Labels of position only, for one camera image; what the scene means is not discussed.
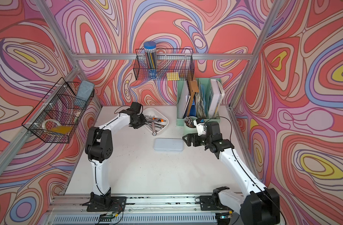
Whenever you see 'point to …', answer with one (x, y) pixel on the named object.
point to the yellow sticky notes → (173, 76)
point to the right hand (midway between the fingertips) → (190, 140)
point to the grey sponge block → (85, 90)
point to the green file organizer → (199, 98)
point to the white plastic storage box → (156, 120)
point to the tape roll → (43, 126)
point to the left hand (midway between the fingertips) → (146, 122)
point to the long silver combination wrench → (154, 133)
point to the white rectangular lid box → (168, 144)
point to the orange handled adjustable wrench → (157, 119)
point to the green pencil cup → (189, 127)
